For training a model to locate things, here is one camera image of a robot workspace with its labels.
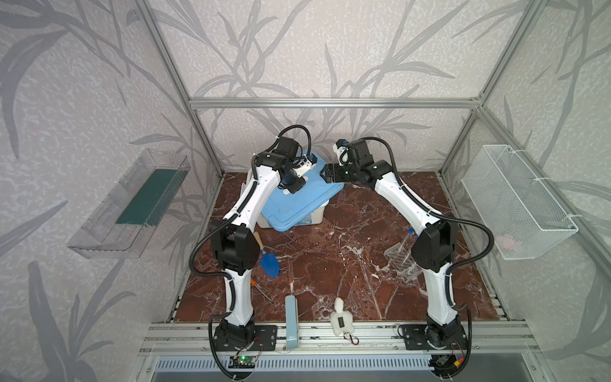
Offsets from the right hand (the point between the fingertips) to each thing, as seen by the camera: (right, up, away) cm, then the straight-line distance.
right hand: (329, 164), depth 89 cm
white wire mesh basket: (+51, -17, -26) cm, 60 cm away
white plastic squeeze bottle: (+3, -51, -15) cm, 53 cm away
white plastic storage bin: (-6, -20, +5) cm, 21 cm away
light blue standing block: (-12, -52, -16) cm, 56 cm away
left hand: (-12, -3, 0) cm, 12 cm away
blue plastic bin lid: (-17, -16, -4) cm, 24 cm away
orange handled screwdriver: (-27, -43, -5) cm, 51 cm away
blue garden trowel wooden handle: (-24, -37, +3) cm, 44 cm away
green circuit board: (-27, -62, -17) cm, 70 cm away
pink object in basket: (+54, -26, -16) cm, 62 cm away
